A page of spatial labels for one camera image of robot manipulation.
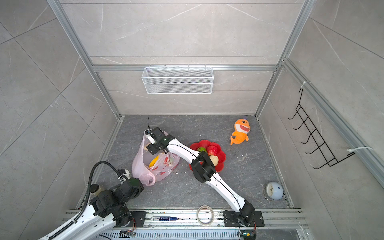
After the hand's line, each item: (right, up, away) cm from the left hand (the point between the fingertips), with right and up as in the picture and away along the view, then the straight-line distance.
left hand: (143, 179), depth 79 cm
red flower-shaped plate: (+35, +17, +19) cm, 43 cm away
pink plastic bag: (+3, +6, +1) cm, 6 cm away
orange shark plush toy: (+61, +29, +23) cm, 71 cm away
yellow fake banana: (+2, +8, +11) cm, 13 cm away
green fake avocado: (+32, +15, +13) cm, 38 cm away
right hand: (-1, +16, +20) cm, 26 cm away
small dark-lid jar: (-23, -4, -5) cm, 24 cm away
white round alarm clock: (+69, -5, -4) cm, 69 cm away
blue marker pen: (+13, -17, -6) cm, 22 cm away
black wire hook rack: (+83, +26, -12) cm, 88 cm away
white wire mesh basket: (+16, +61, +21) cm, 66 cm away
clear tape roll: (+37, -18, -6) cm, 41 cm away
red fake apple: (+39, +14, +13) cm, 43 cm away
